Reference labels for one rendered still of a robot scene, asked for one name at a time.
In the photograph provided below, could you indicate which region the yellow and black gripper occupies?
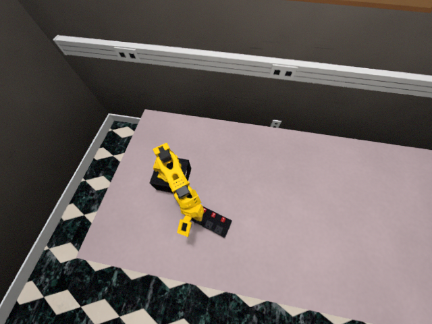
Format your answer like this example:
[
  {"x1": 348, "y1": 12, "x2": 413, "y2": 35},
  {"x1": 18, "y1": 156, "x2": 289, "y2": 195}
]
[{"x1": 177, "y1": 204, "x2": 204, "y2": 237}]

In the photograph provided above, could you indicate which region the black power strip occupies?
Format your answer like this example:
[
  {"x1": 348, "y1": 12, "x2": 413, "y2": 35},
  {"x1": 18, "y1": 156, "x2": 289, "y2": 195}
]
[{"x1": 191, "y1": 206, "x2": 232, "y2": 238}]

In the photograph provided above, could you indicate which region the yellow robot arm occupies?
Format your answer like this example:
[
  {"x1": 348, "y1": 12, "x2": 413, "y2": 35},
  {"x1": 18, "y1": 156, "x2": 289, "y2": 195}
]
[{"x1": 153, "y1": 143, "x2": 201, "y2": 209}]

